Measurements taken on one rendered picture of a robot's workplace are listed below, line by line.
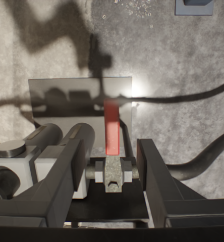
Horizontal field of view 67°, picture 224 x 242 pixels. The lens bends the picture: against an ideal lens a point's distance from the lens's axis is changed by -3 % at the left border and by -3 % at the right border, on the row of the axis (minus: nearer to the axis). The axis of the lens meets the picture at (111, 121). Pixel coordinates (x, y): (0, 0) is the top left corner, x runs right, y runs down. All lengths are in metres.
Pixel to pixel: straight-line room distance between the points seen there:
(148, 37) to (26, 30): 0.47
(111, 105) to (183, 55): 0.56
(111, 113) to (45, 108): 0.56
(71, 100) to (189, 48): 0.50
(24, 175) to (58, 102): 0.46
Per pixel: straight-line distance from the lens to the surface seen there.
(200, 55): 0.78
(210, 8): 0.81
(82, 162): 0.16
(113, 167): 0.28
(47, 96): 0.76
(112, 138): 0.24
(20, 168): 0.33
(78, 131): 0.43
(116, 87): 0.70
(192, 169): 0.34
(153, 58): 0.72
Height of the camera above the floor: 0.71
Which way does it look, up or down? 73 degrees down
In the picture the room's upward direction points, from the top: 177 degrees counter-clockwise
